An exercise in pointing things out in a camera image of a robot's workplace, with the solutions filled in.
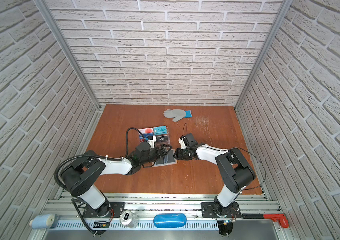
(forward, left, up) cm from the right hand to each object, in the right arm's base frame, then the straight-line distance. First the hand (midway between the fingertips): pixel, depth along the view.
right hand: (176, 154), depth 92 cm
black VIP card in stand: (+10, +9, +3) cm, 14 cm away
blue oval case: (-34, +6, +2) cm, 35 cm away
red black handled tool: (-38, -47, 0) cm, 60 cm away
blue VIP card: (+8, +18, +11) cm, 22 cm away
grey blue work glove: (+34, -5, -1) cm, 35 cm away
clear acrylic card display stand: (+9, +5, 0) cm, 11 cm away
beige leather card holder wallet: (-4, +6, +4) cm, 8 cm away
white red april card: (+15, +18, +8) cm, 25 cm away
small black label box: (-32, +41, -4) cm, 52 cm away
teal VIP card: (+15, +9, +7) cm, 19 cm away
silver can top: (-33, +23, +12) cm, 42 cm away
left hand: (+1, +4, +8) cm, 9 cm away
